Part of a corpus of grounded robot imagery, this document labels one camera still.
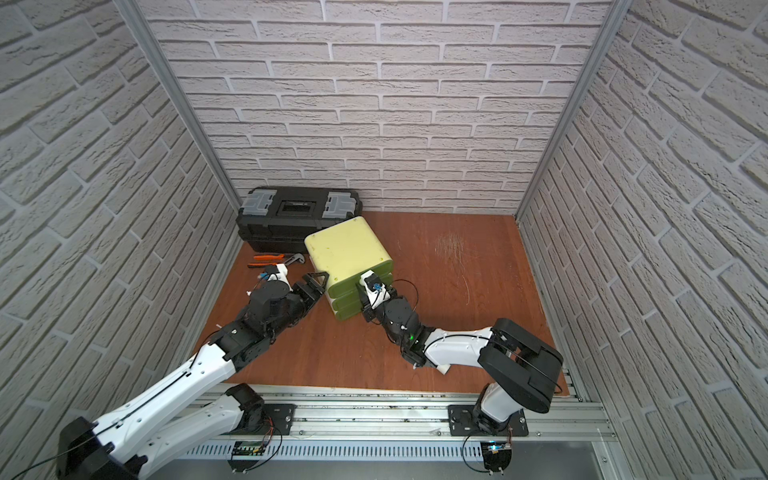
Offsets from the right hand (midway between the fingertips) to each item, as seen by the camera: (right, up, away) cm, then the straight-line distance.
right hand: (367, 281), depth 80 cm
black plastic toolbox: (-30, +18, +15) cm, 38 cm away
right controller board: (+32, -41, -10) cm, 53 cm away
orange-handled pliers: (-33, +4, +24) cm, 41 cm away
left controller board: (-29, -41, -9) cm, 51 cm away
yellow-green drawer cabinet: (-7, +8, +1) cm, 10 cm away
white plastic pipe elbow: (+21, -24, +1) cm, 32 cm away
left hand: (-9, +2, -5) cm, 11 cm away
